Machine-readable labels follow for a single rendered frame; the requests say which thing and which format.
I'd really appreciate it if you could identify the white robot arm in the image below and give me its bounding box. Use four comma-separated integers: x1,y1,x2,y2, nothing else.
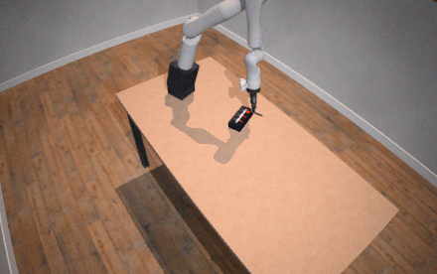
177,0,267,91

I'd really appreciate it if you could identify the black power strip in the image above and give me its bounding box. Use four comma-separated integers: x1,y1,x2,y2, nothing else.
228,105,263,132

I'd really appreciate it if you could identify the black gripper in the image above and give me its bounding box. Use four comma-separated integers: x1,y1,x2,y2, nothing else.
246,88,260,112

